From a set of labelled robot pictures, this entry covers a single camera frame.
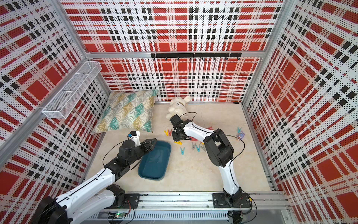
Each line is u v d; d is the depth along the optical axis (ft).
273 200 2.47
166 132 3.33
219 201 2.38
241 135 3.12
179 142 3.14
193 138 2.09
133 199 2.43
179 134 2.65
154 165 2.82
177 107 3.45
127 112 3.06
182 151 3.05
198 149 3.06
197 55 2.92
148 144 2.37
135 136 2.44
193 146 3.11
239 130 3.33
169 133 3.34
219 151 1.74
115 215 2.29
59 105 2.26
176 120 2.57
